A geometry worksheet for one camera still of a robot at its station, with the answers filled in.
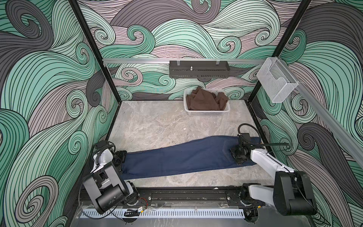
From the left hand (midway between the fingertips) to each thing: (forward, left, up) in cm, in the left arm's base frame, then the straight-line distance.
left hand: (124, 160), depth 85 cm
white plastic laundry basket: (+37, -69, +4) cm, 79 cm away
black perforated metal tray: (+52, -47, +30) cm, 77 cm away
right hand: (+5, -66, -1) cm, 66 cm away
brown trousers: (+48, -51, +6) cm, 70 cm away
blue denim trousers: (+4, -35, -3) cm, 36 cm away
